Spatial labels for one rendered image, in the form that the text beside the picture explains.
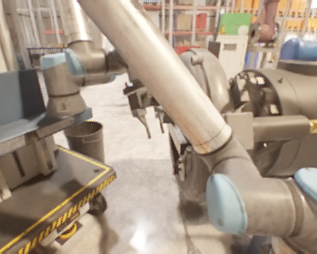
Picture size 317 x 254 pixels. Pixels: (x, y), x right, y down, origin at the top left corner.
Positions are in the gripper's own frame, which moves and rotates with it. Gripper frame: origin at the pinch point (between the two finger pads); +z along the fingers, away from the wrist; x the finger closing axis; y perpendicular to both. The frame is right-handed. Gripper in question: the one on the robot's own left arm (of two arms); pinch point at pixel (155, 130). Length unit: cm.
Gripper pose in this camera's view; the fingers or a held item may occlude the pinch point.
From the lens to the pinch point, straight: 63.3
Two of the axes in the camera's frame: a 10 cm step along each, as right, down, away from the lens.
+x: 6.3, -2.2, 7.5
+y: 7.4, -1.4, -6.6
